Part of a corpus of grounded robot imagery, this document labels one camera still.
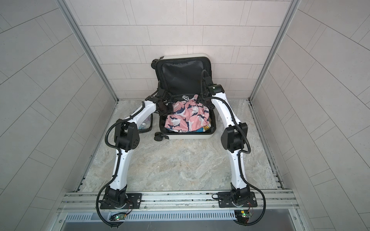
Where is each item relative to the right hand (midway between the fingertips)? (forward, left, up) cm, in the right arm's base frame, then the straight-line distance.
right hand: (201, 101), depth 93 cm
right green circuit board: (-60, -14, -19) cm, 64 cm away
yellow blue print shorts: (-13, 0, -12) cm, 18 cm away
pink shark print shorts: (-4, +10, -9) cm, 15 cm away
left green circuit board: (-57, +44, -13) cm, 73 cm away
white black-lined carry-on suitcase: (+15, +12, +11) cm, 22 cm away
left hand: (+2, +17, -8) cm, 19 cm away
